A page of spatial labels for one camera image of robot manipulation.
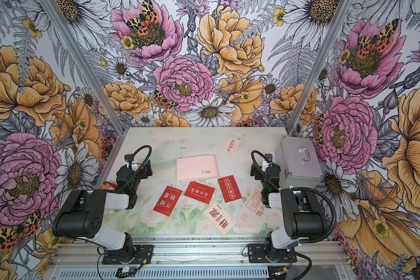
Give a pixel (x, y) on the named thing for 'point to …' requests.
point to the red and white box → (107, 185)
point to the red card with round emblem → (229, 188)
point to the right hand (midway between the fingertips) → (261, 165)
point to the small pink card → (231, 145)
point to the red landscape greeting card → (199, 192)
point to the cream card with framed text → (254, 202)
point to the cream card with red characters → (219, 218)
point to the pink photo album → (196, 167)
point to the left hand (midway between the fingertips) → (141, 165)
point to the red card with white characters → (167, 200)
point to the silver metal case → (298, 163)
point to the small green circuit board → (126, 272)
